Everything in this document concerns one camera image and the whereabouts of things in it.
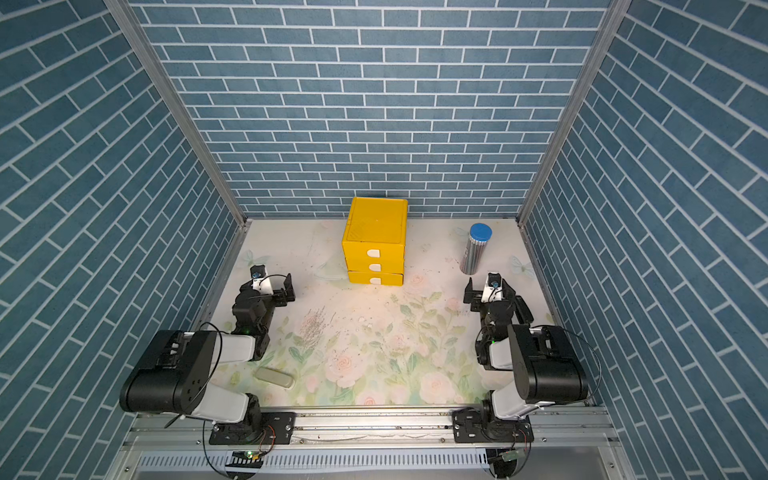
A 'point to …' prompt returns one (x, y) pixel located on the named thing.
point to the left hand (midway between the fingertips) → (281, 275)
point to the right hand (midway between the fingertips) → (491, 281)
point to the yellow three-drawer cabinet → (374, 241)
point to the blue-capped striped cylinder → (480, 234)
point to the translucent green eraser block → (274, 377)
